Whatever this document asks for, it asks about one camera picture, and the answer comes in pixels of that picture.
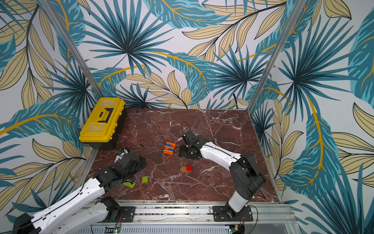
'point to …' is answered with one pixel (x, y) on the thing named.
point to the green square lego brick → (144, 179)
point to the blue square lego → (168, 145)
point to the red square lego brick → (189, 168)
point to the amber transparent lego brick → (183, 168)
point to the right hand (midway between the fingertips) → (183, 154)
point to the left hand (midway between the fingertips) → (139, 166)
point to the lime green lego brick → (129, 185)
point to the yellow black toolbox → (102, 130)
